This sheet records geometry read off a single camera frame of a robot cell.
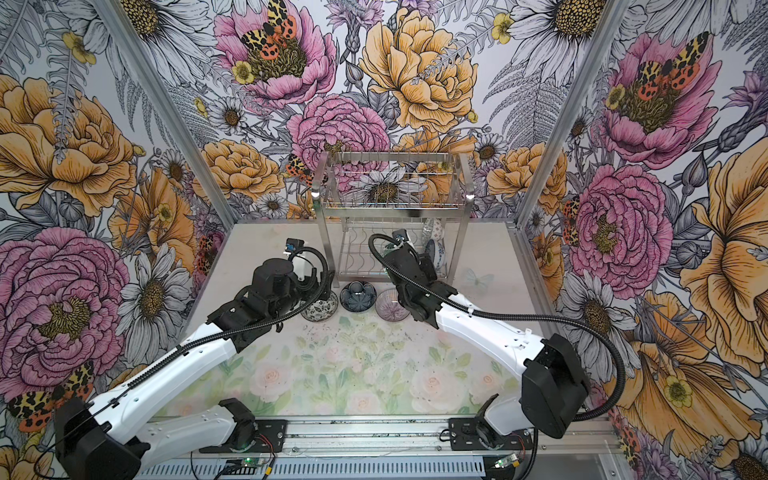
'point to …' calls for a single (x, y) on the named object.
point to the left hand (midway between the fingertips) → (314, 278)
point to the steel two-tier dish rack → (360, 196)
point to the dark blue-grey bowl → (358, 296)
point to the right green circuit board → (511, 460)
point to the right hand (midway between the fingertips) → (418, 263)
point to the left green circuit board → (252, 462)
